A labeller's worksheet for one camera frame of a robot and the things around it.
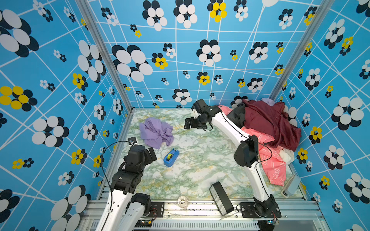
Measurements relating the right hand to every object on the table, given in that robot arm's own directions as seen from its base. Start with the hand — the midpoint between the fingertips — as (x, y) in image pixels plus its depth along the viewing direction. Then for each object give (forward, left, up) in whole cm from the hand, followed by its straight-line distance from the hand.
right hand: (191, 126), depth 92 cm
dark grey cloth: (+10, -32, 0) cm, 33 cm away
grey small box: (-33, -54, -11) cm, 65 cm away
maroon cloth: (+5, -53, +1) cm, 53 cm away
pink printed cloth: (-18, -50, -12) cm, 55 cm away
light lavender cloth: (+26, -59, -2) cm, 65 cm away
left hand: (-21, +24, +6) cm, 33 cm away
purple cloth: (0, +25, -5) cm, 26 cm away
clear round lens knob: (-41, +4, -11) cm, 43 cm away
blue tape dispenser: (-17, +13, -9) cm, 23 cm away
